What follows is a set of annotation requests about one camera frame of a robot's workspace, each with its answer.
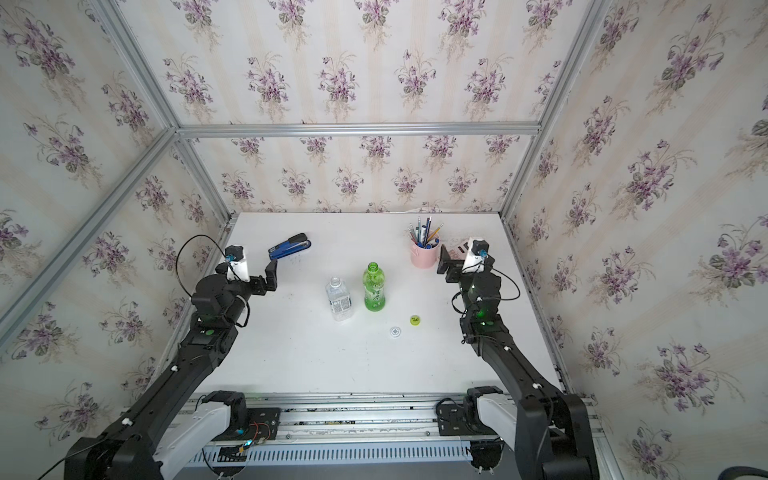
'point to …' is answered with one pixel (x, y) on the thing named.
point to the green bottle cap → (415, 320)
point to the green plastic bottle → (374, 288)
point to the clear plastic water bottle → (340, 300)
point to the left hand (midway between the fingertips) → (263, 259)
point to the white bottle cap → (395, 331)
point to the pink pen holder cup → (424, 258)
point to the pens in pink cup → (423, 236)
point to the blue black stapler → (297, 243)
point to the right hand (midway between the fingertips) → (465, 247)
